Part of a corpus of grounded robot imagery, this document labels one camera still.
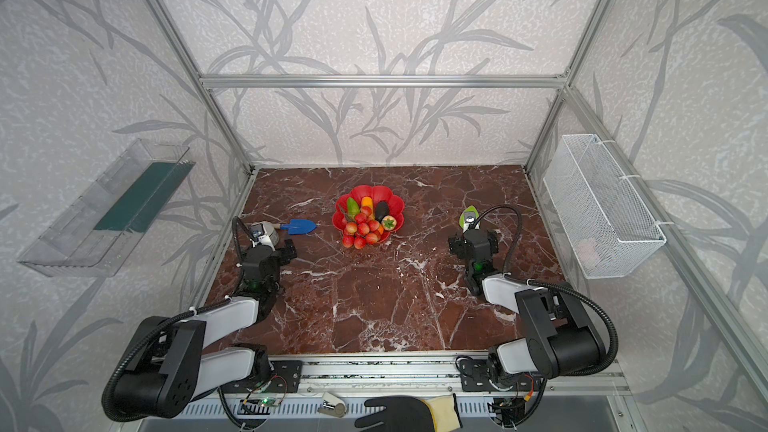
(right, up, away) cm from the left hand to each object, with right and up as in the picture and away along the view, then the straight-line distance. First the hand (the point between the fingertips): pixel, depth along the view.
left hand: (275, 228), depth 89 cm
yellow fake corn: (+26, +8, +17) cm, 32 cm away
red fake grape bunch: (+25, -1, +3) cm, 25 cm away
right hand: (+61, +1, +4) cm, 61 cm away
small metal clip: (+22, -38, -21) cm, 49 cm away
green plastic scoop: (+63, +5, +19) cm, 66 cm away
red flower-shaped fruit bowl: (+29, +10, +19) cm, 36 cm away
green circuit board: (+5, -39, -18) cm, 44 cm away
